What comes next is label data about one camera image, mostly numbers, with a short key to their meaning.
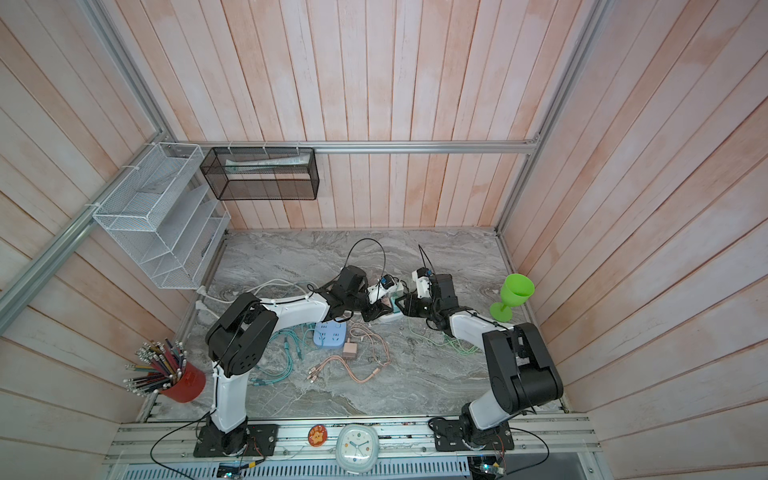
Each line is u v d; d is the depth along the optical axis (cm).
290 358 86
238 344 51
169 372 73
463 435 67
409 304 82
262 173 104
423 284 85
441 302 73
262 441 73
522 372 46
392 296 92
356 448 70
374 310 84
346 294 76
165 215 73
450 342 90
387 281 82
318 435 75
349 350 87
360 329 93
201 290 103
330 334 88
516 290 83
